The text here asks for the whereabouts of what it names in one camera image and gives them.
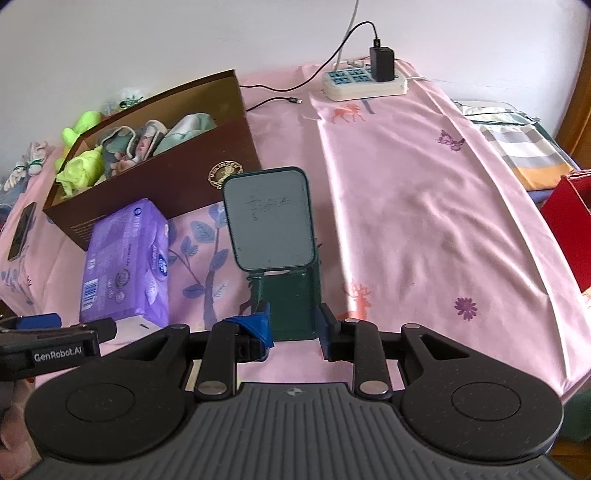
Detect neon green fluffy plush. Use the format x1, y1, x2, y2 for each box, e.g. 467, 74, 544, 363
56, 146, 104, 198

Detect light teal white plush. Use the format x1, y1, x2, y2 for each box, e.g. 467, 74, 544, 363
99, 112, 219, 163

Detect pink plush toy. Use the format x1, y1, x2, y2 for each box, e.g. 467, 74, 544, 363
102, 127, 158, 177

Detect person's hand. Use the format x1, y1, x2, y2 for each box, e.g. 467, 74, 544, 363
0, 378, 39, 480

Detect green phone stand mirror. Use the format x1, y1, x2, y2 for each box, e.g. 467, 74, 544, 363
222, 166, 322, 341

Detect purple tissue pack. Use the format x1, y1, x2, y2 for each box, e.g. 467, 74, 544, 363
79, 199, 169, 330

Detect black smartphone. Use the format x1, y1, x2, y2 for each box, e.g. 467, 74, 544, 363
7, 202, 37, 261

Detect pink patterned bed sheet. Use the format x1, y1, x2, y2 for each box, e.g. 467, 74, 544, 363
1, 81, 590, 400

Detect brown cardboard box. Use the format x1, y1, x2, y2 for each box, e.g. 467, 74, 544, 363
44, 70, 262, 248

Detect neon green yellow plush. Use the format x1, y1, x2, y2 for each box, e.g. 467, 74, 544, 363
54, 110, 102, 173

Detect white power strip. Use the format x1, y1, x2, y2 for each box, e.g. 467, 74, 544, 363
322, 67, 409, 102

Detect red box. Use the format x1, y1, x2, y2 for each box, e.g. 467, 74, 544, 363
541, 169, 591, 293

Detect striped folded cloth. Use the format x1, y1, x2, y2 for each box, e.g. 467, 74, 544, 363
455, 100, 579, 192

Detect white green panda plush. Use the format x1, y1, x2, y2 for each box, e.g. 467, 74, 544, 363
101, 88, 146, 117

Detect black charger adapter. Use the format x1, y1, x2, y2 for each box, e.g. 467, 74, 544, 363
370, 46, 396, 82

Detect black charger cable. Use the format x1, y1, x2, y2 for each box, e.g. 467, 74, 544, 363
239, 20, 383, 113

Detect white wall cable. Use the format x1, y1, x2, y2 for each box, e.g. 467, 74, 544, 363
334, 0, 362, 75

